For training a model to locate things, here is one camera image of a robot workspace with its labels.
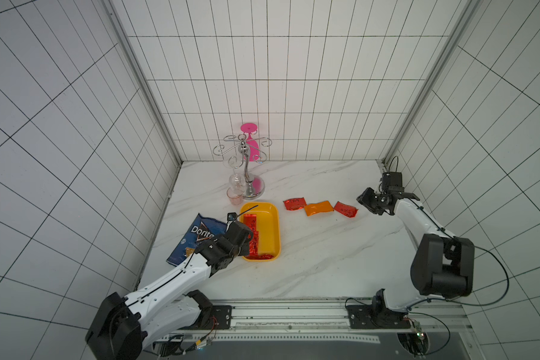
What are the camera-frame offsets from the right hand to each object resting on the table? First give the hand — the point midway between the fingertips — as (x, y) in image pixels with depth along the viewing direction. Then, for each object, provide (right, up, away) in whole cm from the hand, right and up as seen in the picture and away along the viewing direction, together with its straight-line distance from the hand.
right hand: (351, 196), depth 92 cm
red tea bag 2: (+1, -7, +6) cm, 9 cm away
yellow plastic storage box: (-35, -12, +1) cm, 37 cm away
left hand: (-46, -18, -9) cm, 50 cm away
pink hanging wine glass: (-41, +20, -4) cm, 46 cm away
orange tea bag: (-12, -6, +9) cm, 16 cm away
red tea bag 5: (-37, -22, -11) cm, 44 cm away
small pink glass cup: (-50, 0, +5) cm, 50 cm away
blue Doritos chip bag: (-64, -14, -1) cm, 66 cm away
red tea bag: (-23, -4, +9) cm, 26 cm away
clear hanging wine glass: (-48, +5, +1) cm, 49 cm away
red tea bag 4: (-41, -18, -7) cm, 45 cm away
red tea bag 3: (-42, -10, 0) cm, 44 cm away
